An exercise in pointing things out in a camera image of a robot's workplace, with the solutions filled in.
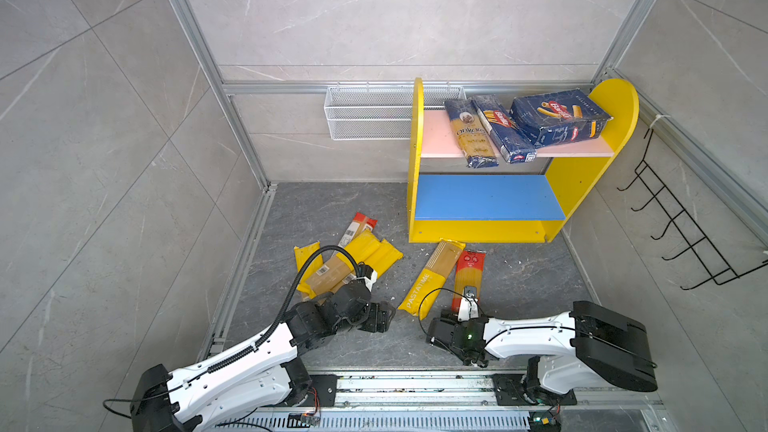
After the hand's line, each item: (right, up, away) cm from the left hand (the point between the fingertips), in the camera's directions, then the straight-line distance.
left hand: (385, 304), depth 75 cm
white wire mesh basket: (-7, +57, +26) cm, 63 cm away
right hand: (+21, -7, +12) cm, 26 cm away
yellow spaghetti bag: (-9, +14, -10) cm, 19 cm away
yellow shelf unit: (+21, +27, +21) cm, 40 cm away
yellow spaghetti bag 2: (-2, +9, +21) cm, 23 cm away
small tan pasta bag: (-28, +9, +21) cm, 36 cm away
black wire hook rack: (+69, +16, -11) cm, 72 cm away
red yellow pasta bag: (+26, +4, +18) cm, 32 cm away
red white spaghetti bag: (-10, +19, +29) cm, 36 cm away
